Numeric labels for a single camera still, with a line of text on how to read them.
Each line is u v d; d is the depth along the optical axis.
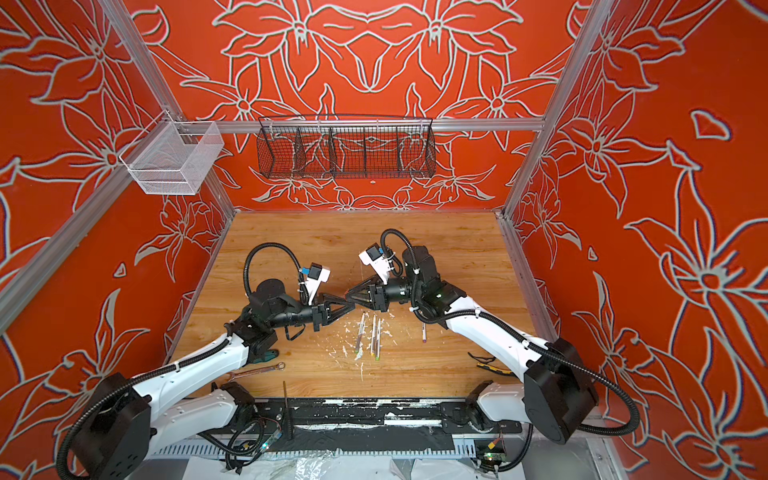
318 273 0.66
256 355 0.59
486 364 0.80
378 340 0.85
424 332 0.87
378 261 0.65
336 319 0.68
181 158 0.95
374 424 0.73
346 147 1.00
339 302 0.69
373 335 0.86
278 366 0.81
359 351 0.85
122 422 0.40
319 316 0.64
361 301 0.67
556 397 0.40
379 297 0.62
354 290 0.68
